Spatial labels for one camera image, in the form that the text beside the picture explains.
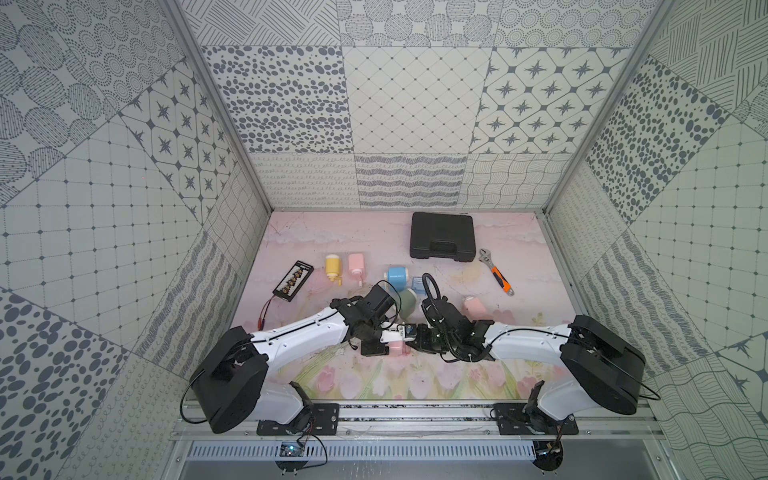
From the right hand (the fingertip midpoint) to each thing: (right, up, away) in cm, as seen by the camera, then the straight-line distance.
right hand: (408, 345), depth 83 cm
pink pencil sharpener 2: (+20, +10, +4) cm, 22 cm away
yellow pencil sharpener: (-24, +21, +12) cm, 34 cm away
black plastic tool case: (+14, +31, +24) cm, 41 cm away
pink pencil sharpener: (-17, +22, +15) cm, 31 cm away
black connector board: (-38, +16, +15) cm, 44 cm away
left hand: (-4, +2, -2) cm, 5 cm away
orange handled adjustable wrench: (+33, +16, +17) cm, 41 cm away
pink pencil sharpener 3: (-3, 0, -4) cm, 5 cm away
